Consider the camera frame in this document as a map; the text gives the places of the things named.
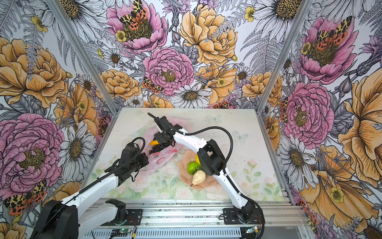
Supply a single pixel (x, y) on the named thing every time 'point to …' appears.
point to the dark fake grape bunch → (159, 147)
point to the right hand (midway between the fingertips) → (164, 137)
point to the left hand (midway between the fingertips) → (147, 161)
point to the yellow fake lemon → (197, 159)
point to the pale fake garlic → (199, 177)
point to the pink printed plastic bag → (162, 158)
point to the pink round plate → (190, 156)
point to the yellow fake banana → (154, 143)
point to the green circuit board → (119, 232)
